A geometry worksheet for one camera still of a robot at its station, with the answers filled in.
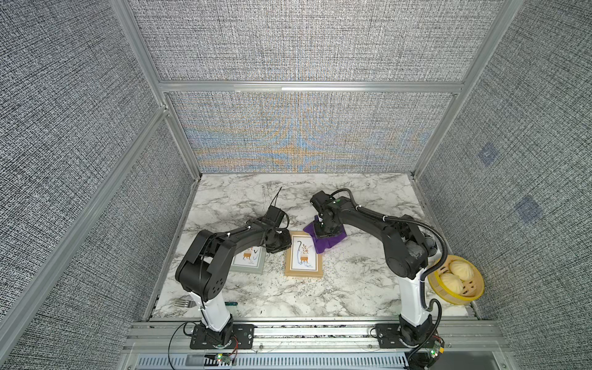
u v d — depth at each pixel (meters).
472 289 0.81
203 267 0.47
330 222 0.74
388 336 0.73
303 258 0.90
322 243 0.90
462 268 0.81
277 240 0.81
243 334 0.73
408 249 0.54
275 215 0.76
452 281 0.79
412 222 0.53
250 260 0.90
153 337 0.75
